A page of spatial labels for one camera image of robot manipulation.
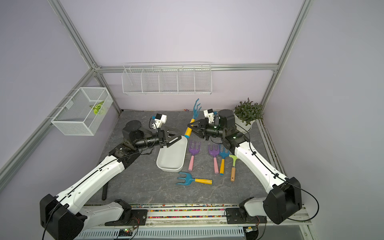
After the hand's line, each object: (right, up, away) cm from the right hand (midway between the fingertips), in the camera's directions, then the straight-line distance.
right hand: (187, 126), depth 68 cm
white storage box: (-11, -21, +25) cm, 34 cm away
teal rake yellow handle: (+22, -19, +26) cm, 39 cm away
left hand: (-2, -4, -5) cm, 7 cm away
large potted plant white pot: (+35, +7, +23) cm, 42 cm away
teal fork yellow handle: (0, -31, +16) cm, 35 cm away
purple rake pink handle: (+2, -17, +30) cm, 34 cm away
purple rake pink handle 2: (+15, -18, +28) cm, 36 cm away
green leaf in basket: (-51, +10, +13) cm, 53 cm away
